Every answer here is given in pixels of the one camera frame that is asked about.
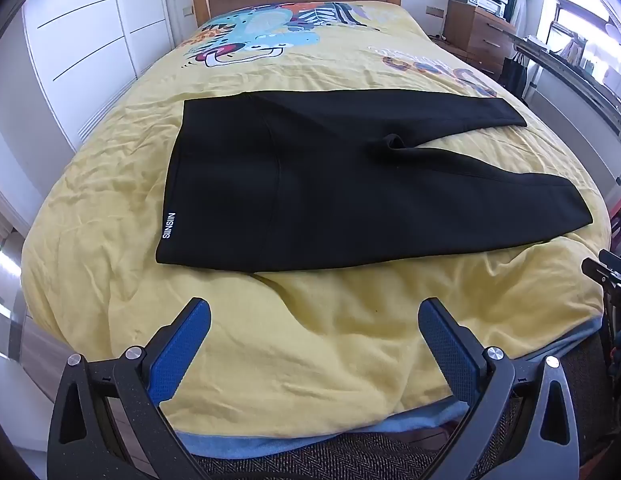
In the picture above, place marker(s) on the yellow printed blanket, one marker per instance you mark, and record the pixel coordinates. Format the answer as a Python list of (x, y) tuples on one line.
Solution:
[(315, 340)]

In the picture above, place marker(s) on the black bag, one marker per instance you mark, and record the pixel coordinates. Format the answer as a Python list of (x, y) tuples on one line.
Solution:
[(514, 75)]

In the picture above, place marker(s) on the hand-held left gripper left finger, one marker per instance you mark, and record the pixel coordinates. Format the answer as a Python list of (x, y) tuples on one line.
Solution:
[(183, 355)]

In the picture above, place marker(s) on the wooden dresser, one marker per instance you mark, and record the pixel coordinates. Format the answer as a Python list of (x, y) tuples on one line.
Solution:
[(483, 35)]

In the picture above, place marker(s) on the black pants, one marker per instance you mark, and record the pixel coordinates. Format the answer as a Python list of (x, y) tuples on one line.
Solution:
[(315, 185)]

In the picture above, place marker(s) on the dark herringbone upholstery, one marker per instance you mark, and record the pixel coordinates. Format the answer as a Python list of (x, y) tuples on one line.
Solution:
[(370, 455)]

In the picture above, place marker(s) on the white wardrobe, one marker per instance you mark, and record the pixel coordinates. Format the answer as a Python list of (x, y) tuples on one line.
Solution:
[(90, 35)]

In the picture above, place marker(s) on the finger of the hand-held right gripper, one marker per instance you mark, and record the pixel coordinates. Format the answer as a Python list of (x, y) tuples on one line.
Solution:
[(603, 272)]

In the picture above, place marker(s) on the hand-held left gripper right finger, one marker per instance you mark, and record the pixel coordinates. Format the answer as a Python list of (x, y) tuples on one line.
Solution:
[(445, 355)]

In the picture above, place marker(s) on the white desk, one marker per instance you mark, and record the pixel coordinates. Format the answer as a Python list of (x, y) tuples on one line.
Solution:
[(575, 75)]

